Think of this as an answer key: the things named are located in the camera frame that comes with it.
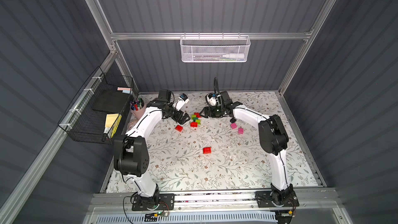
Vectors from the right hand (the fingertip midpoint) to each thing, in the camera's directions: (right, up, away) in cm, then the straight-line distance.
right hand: (205, 113), depth 95 cm
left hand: (-14, 0, -6) cm, 16 cm away
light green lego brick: (-8, -3, +10) cm, 14 cm away
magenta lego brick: (+19, -8, +6) cm, 21 cm away
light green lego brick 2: (-4, -6, +7) cm, 10 cm away
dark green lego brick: (-7, -4, +7) cm, 11 cm away
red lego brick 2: (-17, -10, +4) cm, 20 cm away
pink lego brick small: (+23, -11, +4) cm, 26 cm away
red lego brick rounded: (+1, -21, -6) cm, 22 cm away
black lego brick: (+19, -5, +8) cm, 21 cm away
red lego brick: (-7, -8, +6) cm, 13 cm away
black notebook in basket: (-48, +7, -18) cm, 52 cm away
